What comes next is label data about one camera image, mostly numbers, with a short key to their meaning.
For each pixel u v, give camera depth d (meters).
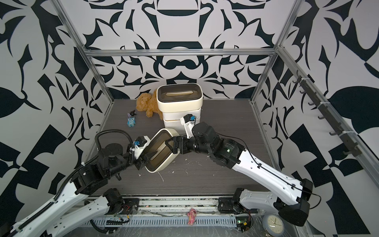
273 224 0.66
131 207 0.72
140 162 0.57
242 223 0.71
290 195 0.39
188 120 0.56
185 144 0.55
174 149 0.54
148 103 1.08
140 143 0.54
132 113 1.08
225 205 0.74
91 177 0.47
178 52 0.88
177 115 0.67
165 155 0.62
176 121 0.70
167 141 0.60
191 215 0.70
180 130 0.68
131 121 1.05
